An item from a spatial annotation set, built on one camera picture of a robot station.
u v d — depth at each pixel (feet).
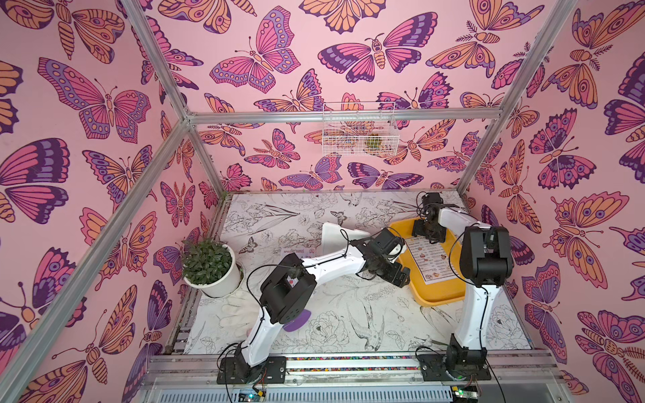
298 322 2.70
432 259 3.19
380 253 2.26
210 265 2.55
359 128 3.11
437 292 2.76
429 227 2.87
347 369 2.46
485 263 1.85
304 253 3.29
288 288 1.76
